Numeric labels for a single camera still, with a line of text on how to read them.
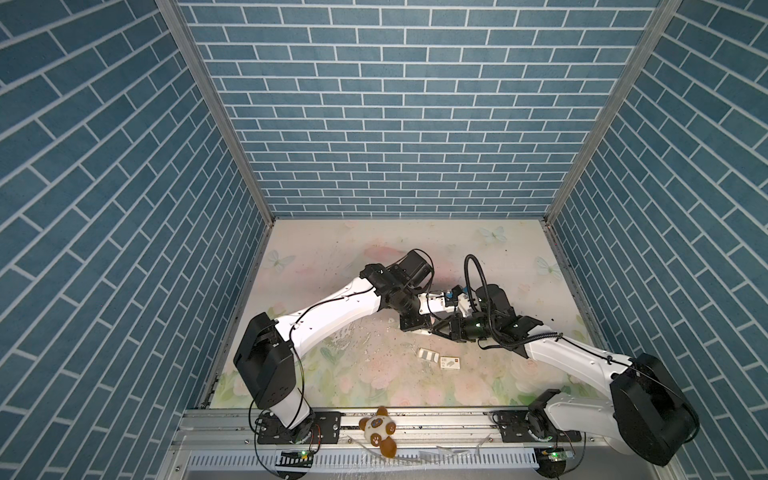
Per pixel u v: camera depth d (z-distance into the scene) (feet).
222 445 2.37
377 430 2.32
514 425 2.42
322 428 2.40
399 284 1.83
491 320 2.15
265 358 1.37
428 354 2.83
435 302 2.18
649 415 1.35
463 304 2.56
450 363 2.72
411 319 2.22
